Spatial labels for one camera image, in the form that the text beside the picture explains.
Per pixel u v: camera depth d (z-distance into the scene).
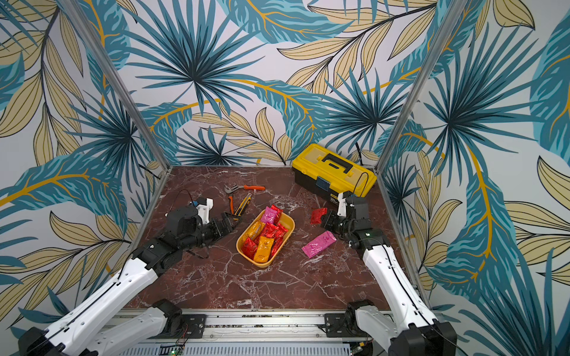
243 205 1.03
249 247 0.84
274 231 0.90
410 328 0.39
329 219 0.69
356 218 0.59
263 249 0.85
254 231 0.88
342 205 0.72
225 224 0.64
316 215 0.81
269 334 0.73
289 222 0.94
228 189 1.10
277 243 0.86
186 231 0.56
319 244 0.90
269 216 0.93
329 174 0.95
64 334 0.39
